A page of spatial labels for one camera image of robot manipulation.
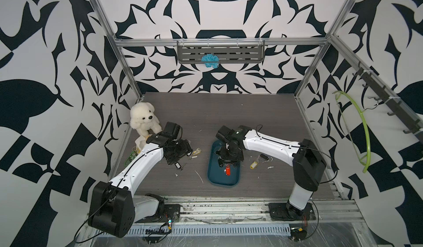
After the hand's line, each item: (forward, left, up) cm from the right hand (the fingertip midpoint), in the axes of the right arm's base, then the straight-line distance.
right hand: (224, 160), depth 83 cm
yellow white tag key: (+1, -16, -8) cm, 18 cm away
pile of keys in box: (+1, +2, -5) cm, 5 cm away
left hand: (+4, +19, +3) cm, 20 cm away
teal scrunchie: (+46, +6, +26) cm, 53 cm away
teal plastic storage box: (-5, +4, -7) cm, 9 cm away
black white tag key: (-1, +24, -6) cm, 25 cm away
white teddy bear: (+19, +42, +10) cm, 47 cm away
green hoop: (+19, -58, +14) cm, 63 cm away
